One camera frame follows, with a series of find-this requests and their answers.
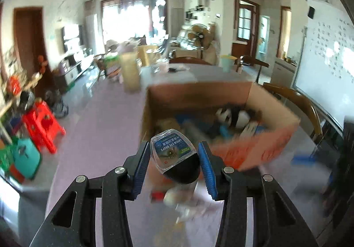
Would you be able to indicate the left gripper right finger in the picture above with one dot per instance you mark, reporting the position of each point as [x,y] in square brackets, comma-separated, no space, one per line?
[256,210]

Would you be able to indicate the panda plush toy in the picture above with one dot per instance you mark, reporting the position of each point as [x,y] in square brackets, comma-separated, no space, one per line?
[233,116]

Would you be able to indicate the clear plastic jar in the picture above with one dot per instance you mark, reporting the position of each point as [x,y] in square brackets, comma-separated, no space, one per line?
[130,71]

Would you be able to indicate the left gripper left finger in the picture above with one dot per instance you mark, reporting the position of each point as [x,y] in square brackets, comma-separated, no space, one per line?
[71,222]

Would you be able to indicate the light green trash bin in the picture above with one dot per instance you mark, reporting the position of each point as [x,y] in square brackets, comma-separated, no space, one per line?
[227,62]

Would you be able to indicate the brown cardboard box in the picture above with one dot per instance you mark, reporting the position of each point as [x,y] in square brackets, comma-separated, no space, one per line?
[191,107]

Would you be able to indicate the standing fan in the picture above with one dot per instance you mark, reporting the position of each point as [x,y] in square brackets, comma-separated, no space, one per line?
[201,36]

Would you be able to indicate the whiteboard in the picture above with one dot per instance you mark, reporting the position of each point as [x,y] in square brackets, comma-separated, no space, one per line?
[325,70]

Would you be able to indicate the teal plastic stool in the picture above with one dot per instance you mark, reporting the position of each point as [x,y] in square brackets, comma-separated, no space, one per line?
[26,157]

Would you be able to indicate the red plastic stool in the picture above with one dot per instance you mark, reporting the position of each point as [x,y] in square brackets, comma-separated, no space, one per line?
[42,126]

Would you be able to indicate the wooden chair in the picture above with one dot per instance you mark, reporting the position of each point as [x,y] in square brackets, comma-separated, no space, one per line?
[301,102]

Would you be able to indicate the packaged black item blister pack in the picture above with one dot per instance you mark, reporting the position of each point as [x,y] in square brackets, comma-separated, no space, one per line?
[175,156]

